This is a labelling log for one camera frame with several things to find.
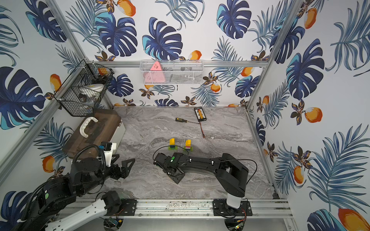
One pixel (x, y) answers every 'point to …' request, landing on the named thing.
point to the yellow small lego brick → (172, 141)
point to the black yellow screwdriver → (185, 121)
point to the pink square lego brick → (188, 147)
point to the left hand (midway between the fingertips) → (126, 156)
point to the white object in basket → (91, 89)
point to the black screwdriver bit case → (200, 114)
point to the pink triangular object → (155, 75)
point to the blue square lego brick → (172, 146)
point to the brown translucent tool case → (92, 130)
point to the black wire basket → (80, 92)
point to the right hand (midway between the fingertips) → (168, 174)
